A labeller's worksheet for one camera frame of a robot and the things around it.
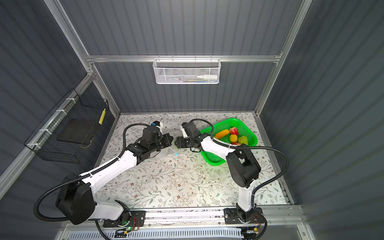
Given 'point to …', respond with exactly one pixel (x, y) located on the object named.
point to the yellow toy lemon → (233, 138)
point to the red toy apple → (234, 131)
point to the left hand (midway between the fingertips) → (174, 137)
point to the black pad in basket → (79, 130)
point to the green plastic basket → (243, 130)
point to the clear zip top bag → (169, 152)
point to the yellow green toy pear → (243, 140)
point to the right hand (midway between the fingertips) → (180, 143)
